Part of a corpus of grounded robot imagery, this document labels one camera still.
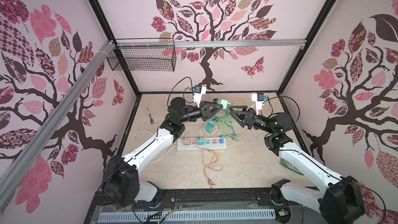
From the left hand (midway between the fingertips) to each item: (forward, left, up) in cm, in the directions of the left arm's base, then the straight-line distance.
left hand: (222, 108), depth 66 cm
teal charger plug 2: (+11, +2, -28) cm, 30 cm away
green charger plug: (+6, +5, -26) cm, 27 cm away
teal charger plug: (-1, +10, -29) cm, 30 cm away
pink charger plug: (-1, +18, -29) cm, 34 cm away
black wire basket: (+44, +46, -1) cm, 64 cm away
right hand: (-4, -3, +3) cm, 6 cm away
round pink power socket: (+9, +1, -33) cm, 34 cm away
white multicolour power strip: (-1, +4, -32) cm, 32 cm away
